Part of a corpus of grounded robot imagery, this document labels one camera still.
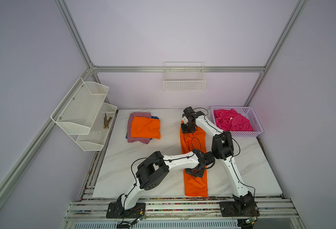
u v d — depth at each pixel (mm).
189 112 881
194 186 800
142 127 1006
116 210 732
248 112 1147
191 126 913
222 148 660
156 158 513
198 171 757
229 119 1101
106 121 953
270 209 752
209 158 700
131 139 994
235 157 664
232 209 732
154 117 1128
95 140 851
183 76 979
